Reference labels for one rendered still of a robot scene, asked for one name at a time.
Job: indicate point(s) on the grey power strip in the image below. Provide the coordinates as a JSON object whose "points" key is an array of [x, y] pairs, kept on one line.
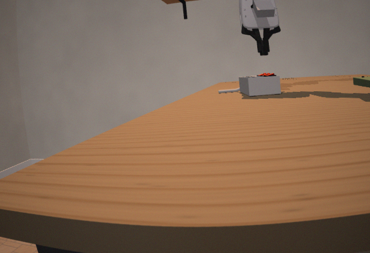
{"points": [[264, 84]]}

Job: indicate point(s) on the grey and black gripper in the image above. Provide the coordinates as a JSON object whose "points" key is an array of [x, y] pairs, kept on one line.
{"points": [[251, 22]]}

